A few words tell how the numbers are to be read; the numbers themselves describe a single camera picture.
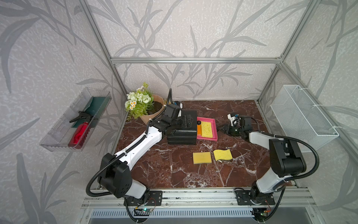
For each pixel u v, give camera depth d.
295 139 0.48
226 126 0.84
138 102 0.79
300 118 0.65
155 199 0.72
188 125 0.73
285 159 0.47
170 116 0.61
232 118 0.88
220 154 0.89
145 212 0.72
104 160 0.43
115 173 0.41
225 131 0.84
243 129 0.75
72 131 0.63
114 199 0.75
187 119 0.72
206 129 0.95
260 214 0.72
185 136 0.82
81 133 0.58
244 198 0.72
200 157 0.89
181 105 0.75
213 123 0.99
